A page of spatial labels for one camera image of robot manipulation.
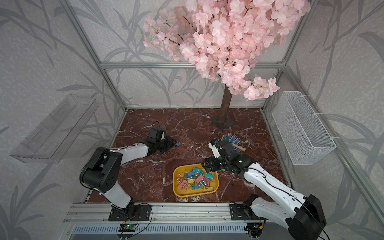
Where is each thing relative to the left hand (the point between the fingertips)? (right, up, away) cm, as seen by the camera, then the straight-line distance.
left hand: (176, 142), depth 94 cm
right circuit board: (+41, -39, -24) cm, 61 cm away
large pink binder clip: (+15, -18, -14) cm, 27 cm away
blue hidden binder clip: (0, -2, +3) cm, 3 cm away
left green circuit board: (-19, -38, -24) cm, 49 cm away
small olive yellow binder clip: (+19, -23, -15) cm, 33 cm away
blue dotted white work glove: (+38, +1, +7) cm, 38 cm away
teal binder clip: (+14, -16, -9) cm, 23 cm away
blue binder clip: (+9, -17, -11) cm, 22 cm away
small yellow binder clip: (+10, -20, -13) cm, 26 cm away
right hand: (+19, -8, -16) cm, 26 cm away
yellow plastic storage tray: (+5, -23, -15) cm, 27 cm away
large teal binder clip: (+21, -18, -10) cm, 29 cm away
